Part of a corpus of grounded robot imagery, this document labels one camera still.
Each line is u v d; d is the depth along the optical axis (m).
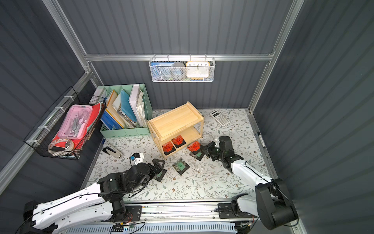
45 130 0.63
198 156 0.94
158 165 0.67
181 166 0.89
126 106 0.94
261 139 1.07
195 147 0.87
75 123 0.72
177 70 0.89
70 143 0.67
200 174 0.87
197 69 0.89
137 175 0.52
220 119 1.13
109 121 0.96
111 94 0.96
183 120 0.87
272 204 0.41
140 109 0.89
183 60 0.89
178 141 0.99
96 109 0.78
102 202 0.49
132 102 0.92
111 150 0.96
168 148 0.96
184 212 0.75
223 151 0.67
